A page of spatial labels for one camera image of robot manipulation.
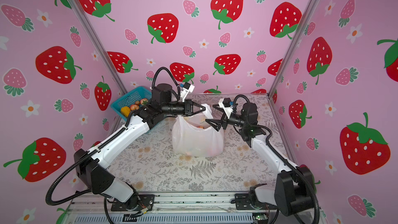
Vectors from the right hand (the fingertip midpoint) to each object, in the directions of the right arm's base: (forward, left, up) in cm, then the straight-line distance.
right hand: (209, 113), depth 74 cm
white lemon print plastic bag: (-7, +8, -10) cm, 15 cm away
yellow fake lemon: (+13, +60, -22) cm, 65 cm away
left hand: (-4, +1, +8) cm, 9 cm away
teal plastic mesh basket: (+24, +61, -20) cm, 69 cm away
